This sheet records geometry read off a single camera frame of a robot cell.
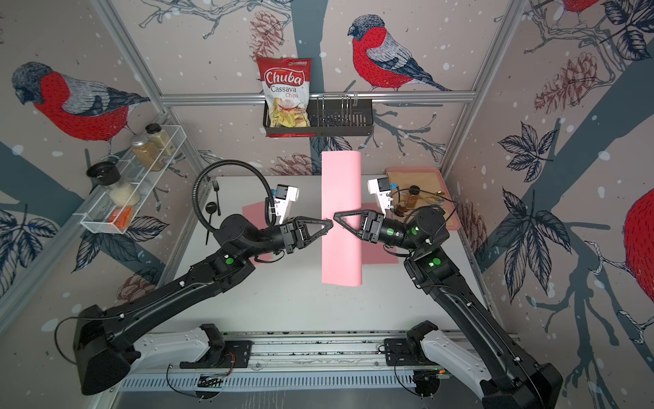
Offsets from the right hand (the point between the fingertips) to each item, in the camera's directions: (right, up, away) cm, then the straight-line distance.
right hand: (336, 220), depth 55 cm
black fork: (-57, +10, +63) cm, 85 cm away
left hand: (-1, -1, -3) cm, 3 cm away
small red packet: (-57, 0, +11) cm, 58 cm away
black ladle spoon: (-55, 0, +54) cm, 78 cm away
